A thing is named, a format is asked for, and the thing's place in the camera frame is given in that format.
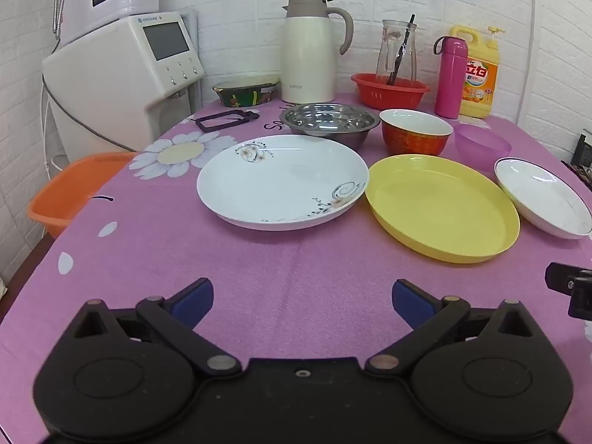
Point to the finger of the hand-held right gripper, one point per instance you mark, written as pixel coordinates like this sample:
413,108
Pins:
562,277

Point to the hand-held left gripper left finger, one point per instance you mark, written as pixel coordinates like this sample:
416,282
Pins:
194,300

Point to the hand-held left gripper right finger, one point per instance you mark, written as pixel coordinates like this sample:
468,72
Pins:
409,300

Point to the white floral plate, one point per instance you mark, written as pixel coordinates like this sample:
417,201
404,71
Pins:
277,185

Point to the stainless steel bowl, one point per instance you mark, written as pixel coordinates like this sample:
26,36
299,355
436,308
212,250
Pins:
323,125

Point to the white plate dark rim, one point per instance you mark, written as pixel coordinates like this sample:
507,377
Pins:
541,199

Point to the pink floral tablecloth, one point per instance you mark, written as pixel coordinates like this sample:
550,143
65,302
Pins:
277,259

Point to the yellow plastic plate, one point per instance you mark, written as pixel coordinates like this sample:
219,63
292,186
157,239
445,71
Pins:
439,203

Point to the purple plastic bowl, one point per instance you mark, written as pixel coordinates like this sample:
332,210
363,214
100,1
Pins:
481,148

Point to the red bowl white inside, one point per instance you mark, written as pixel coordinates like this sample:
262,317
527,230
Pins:
407,141

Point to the orange plastic basin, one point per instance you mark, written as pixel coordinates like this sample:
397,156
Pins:
60,194

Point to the red plastic basket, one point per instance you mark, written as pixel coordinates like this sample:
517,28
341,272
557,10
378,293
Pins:
393,97

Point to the green printed paper bowl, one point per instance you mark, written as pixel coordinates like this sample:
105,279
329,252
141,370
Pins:
245,97

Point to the yellow detergent bottle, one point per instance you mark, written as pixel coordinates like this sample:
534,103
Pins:
481,83

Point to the pink thermos bottle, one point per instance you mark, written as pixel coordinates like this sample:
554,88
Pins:
451,83

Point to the white water dispenser with screen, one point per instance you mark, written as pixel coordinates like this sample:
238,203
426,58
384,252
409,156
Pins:
101,78

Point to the glass pitcher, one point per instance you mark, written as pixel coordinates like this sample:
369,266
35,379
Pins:
386,55

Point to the black stirring stick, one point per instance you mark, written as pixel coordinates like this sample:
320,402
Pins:
407,37

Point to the cream thermos jug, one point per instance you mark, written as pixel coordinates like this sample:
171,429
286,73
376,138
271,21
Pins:
307,55

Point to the black rectangular frame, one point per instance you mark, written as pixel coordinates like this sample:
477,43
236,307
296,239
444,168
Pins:
203,126

